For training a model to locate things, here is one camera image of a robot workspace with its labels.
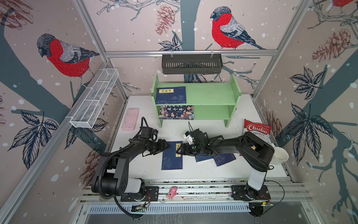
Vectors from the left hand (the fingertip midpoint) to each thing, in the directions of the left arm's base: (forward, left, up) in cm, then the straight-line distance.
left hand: (166, 148), depth 87 cm
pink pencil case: (+24, +30, -3) cm, 38 cm away
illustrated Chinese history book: (+20, -6, +11) cm, 24 cm away
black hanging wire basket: (+56, -18, +25) cm, 64 cm away
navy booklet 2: (+24, -4, +24) cm, 34 cm away
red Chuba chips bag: (+10, -64, +3) cm, 65 cm away
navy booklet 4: (-6, -35, -3) cm, 36 cm away
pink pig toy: (-24, -5, -1) cm, 25 cm away
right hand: (-4, -8, -2) cm, 9 cm away
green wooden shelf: (+18, -28, +25) cm, 41 cm away
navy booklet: (-7, -4, -4) cm, 8 cm away
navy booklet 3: (-5, -23, -2) cm, 24 cm away
